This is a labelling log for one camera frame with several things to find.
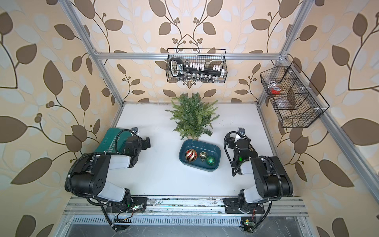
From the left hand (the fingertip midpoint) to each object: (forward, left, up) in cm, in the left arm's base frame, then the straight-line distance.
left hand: (138, 137), depth 94 cm
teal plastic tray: (-3, -40, -5) cm, 40 cm away
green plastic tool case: (-2, +16, -1) cm, 16 cm away
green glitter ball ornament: (-16, -46, 0) cm, 49 cm away
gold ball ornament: (-12, -42, -1) cm, 44 cm away
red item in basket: (+13, -81, +28) cm, 87 cm away
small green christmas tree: (-5, -36, +28) cm, 46 cm away
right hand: (0, -64, +4) cm, 64 cm away
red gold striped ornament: (-13, -35, +2) cm, 37 cm away
